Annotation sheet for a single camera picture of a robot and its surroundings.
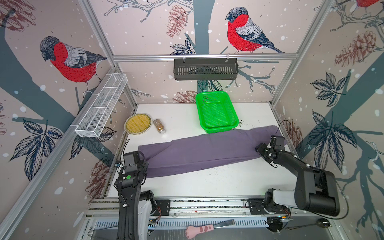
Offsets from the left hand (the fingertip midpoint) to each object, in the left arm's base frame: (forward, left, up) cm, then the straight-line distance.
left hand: (146, 160), depth 79 cm
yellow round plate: (+32, +16, -10) cm, 37 cm away
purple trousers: (+8, -33, -7) cm, 35 cm away
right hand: (+12, -68, -9) cm, 70 cm away
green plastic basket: (+44, -43, -10) cm, 62 cm away
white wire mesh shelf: (+22, +24, +20) cm, 38 cm away
